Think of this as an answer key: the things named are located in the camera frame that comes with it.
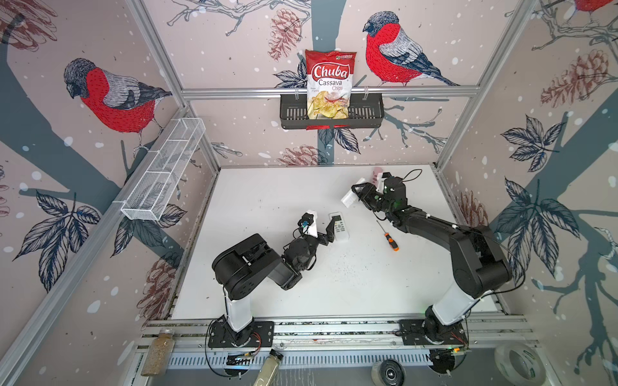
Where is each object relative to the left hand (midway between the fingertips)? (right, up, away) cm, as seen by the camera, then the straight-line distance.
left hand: (325, 215), depth 83 cm
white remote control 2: (+7, -7, +15) cm, 18 cm away
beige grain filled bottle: (-17, -41, -17) cm, 47 cm away
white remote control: (+10, +7, +7) cm, 14 cm away
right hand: (+10, +8, +8) cm, 15 cm away
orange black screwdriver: (+27, -12, +10) cm, 31 cm away
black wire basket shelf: (+17, +41, +12) cm, 46 cm away
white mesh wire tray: (-54, +6, -12) cm, 55 cm away
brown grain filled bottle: (-49, -39, -16) cm, 64 cm away
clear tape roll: (+57, -43, -13) cm, 73 cm away
